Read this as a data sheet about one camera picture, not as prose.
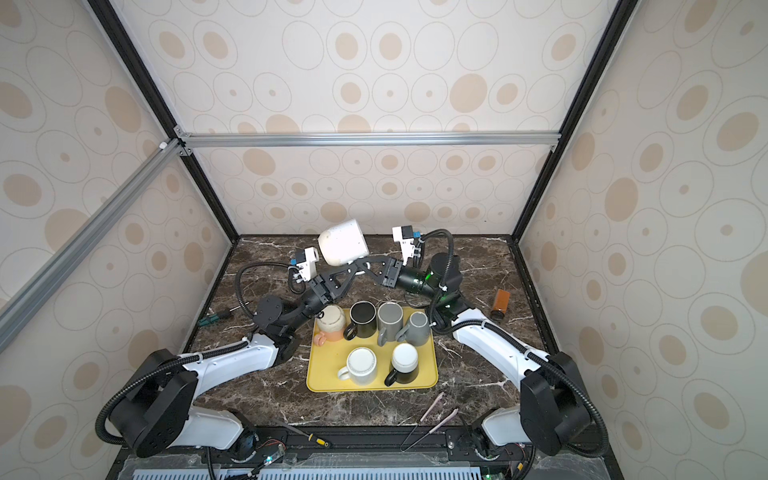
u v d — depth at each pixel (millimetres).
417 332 867
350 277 656
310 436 744
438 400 802
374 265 668
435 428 759
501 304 974
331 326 853
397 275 614
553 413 415
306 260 660
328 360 875
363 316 879
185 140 897
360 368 795
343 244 636
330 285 637
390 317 853
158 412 417
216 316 952
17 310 509
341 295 638
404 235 648
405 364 780
